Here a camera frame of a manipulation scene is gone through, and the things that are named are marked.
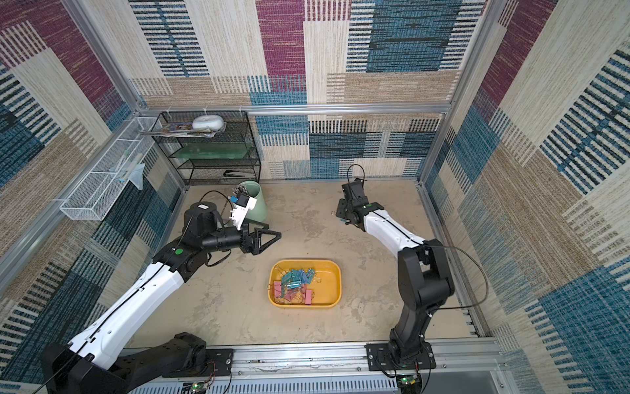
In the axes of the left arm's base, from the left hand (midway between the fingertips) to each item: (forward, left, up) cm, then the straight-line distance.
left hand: (272, 230), depth 70 cm
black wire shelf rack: (+49, +33, -8) cm, 59 cm away
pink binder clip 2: (-9, -9, -26) cm, 29 cm away
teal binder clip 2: (-2, -9, -26) cm, 27 cm away
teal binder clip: (-3, -3, -26) cm, 26 cm away
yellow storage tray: (-5, -8, -27) cm, 28 cm away
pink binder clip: (-7, +1, -25) cm, 26 cm away
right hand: (+21, -23, -14) cm, 34 cm away
